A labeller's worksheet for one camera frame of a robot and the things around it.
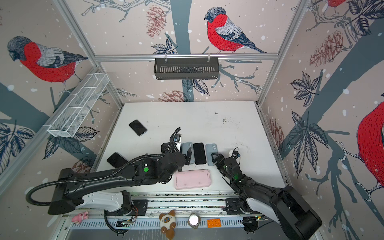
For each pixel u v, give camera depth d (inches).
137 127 42.6
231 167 25.4
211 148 37.6
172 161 19.0
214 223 27.0
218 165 30.4
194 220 24.1
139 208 28.8
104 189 17.8
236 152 31.8
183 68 42.0
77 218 27.3
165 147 24.6
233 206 28.7
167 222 26.4
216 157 31.8
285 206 16.6
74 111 29.8
